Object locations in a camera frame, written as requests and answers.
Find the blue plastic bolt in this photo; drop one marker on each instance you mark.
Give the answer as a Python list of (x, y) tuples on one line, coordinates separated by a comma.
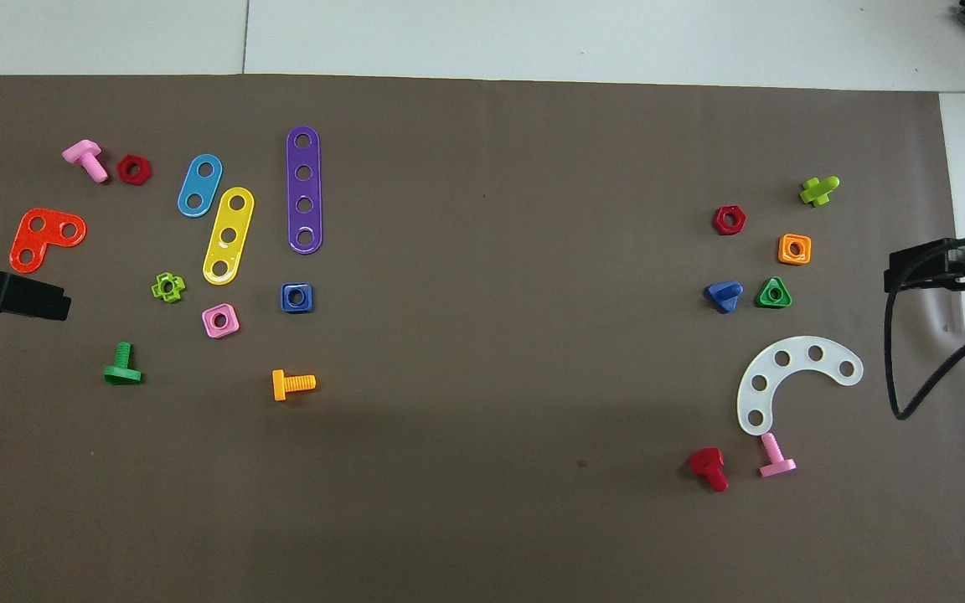
[(725, 297)]

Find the blue square plastic nut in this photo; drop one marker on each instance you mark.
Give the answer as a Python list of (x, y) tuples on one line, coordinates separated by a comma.
[(288, 298)]

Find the orange three-hole corner plate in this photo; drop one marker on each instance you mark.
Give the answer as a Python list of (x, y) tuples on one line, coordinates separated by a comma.
[(34, 239)]

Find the lime green flower nut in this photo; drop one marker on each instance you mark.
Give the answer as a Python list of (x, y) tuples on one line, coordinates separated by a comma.
[(157, 289)]

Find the lime green plastic bolt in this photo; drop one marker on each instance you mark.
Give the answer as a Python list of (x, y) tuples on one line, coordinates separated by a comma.
[(817, 191)]

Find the orange square plastic nut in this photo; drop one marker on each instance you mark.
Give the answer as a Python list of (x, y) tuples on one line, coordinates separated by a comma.
[(784, 249)]

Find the pink plastic bolt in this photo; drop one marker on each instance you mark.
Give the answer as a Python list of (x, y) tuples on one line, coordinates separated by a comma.
[(776, 456), (85, 155)]

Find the red hexagonal plastic nut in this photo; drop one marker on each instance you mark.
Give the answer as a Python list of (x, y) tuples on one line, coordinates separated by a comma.
[(124, 169), (719, 220)]

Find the green triangular plastic nut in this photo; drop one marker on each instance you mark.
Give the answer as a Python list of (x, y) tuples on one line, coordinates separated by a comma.
[(763, 298)]

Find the pink square plastic nut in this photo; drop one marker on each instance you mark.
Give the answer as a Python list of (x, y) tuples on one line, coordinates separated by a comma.
[(209, 321)]

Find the yellow three-hole strip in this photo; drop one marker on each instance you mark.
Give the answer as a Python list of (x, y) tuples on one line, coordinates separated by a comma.
[(229, 251)]

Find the blue two-hole strip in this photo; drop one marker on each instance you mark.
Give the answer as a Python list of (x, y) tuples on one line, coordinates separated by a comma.
[(200, 186)]

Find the white curved five-hole plate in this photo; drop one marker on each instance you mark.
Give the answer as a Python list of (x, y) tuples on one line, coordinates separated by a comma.
[(755, 402)]

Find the orange plastic bolt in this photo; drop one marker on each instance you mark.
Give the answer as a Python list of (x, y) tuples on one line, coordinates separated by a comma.
[(291, 383)]

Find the purple four-hole strip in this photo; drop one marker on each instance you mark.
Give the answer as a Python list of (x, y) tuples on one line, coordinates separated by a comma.
[(304, 188)]

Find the red plastic bolt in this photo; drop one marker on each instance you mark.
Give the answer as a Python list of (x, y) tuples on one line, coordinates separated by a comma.
[(709, 467)]

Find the brown paper table mat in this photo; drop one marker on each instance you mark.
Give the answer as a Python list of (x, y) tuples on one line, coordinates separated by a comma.
[(482, 419)]

